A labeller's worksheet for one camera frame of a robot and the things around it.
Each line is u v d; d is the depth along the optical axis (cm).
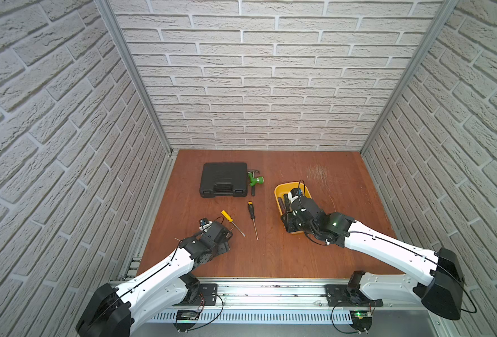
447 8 69
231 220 92
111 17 71
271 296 76
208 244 64
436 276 40
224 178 102
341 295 73
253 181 103
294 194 70
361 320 70
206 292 75
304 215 58
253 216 93
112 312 40
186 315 70
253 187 103
